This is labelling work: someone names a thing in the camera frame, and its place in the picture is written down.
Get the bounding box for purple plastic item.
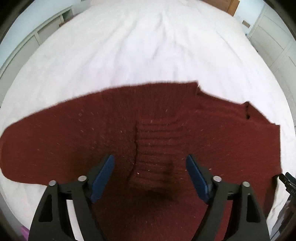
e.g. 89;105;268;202
21;226;30;241

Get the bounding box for white bed sheet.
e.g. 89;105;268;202
0;0;295;241

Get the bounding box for dark red knit sweater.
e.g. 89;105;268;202
1;82;281;240

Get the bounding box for white cabinet left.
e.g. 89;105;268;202
1;1;78;102

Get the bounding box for wall socket plate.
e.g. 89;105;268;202
242;20;250;28

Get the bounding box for white wardrobe right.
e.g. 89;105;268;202
249;4;295;121

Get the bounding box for wooden headboard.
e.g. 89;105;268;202
203;0;240;16

